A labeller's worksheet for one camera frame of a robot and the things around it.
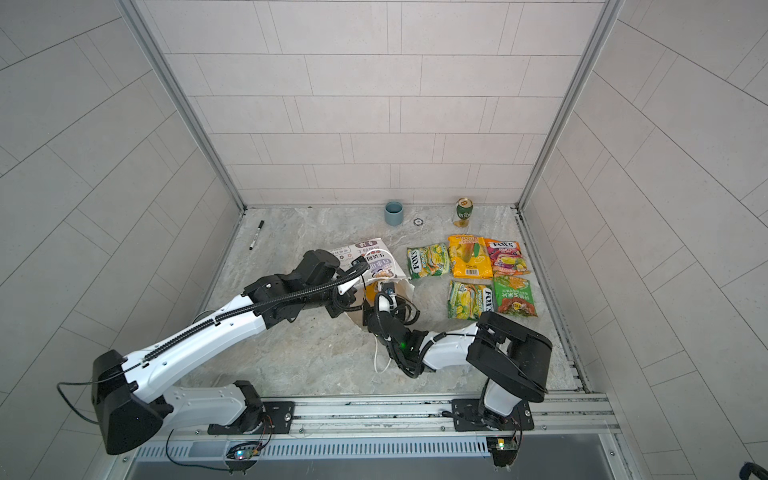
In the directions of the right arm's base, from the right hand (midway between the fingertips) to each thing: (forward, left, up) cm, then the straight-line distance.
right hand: (372, 302), depth 85 cm
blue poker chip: (+35, -17, -5) cm, 39 cm away
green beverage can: (+32, -33, +4) cm, 46 cm away
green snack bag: (+14, -18, -2) cm, 23 cm away
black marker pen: (+32, +43, -4) cm, 54 cm away
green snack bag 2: (+1, -42, -4) cm, 43 cm away
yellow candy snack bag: (+16, -32, -3) cm, 36 cm away
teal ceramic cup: (+35, -8, 0) cm, 36 cm away
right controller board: (-35, -30, -9) cm, 47 cm away
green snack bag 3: (0, -29, -4) cm, 29 cm away
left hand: (-2, +1, +12) cm, 12 cm away
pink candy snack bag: (+15, -45, -4) cm, 47 cm away
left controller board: (-32, +28, -2) cm, 43 cm away
